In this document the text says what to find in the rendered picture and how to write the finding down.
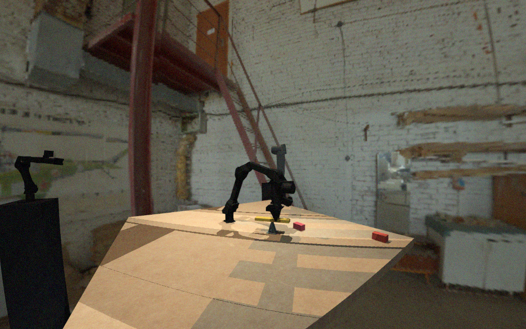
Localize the red rectangular block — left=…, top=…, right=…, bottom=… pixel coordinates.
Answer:
left=293, top=222, right=305, bottom=231
left=372, top=231, right=389, bottom=243

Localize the yellow bar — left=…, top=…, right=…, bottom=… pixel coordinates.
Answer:
left=254, top=217, right=290, bottom=223

